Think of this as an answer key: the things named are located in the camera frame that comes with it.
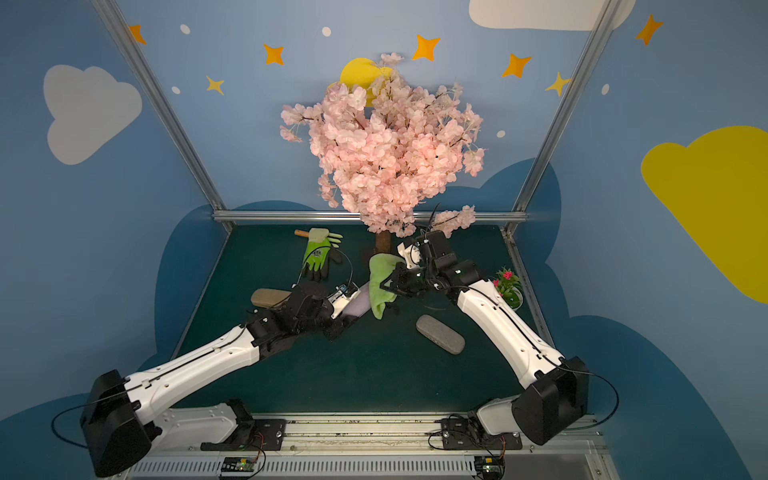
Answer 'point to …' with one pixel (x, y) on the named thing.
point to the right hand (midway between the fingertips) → (384, 283)
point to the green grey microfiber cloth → (380, 267)
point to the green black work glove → (321, 246)
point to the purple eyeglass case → (361, 303)
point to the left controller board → (238, 464)
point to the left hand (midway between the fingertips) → (349, 304)
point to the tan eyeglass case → (269, 298)
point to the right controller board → (489, 467)
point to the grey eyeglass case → (440, 335)
